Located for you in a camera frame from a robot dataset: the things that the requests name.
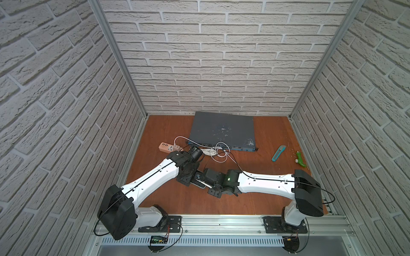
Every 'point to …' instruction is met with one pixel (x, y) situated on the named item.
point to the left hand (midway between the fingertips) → (196, 168)
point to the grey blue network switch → (237, 130)
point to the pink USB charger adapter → (176, 148)
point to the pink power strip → (166, 148)
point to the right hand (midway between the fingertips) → (209, 188)
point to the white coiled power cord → (209, 151)
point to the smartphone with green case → (198, 184)
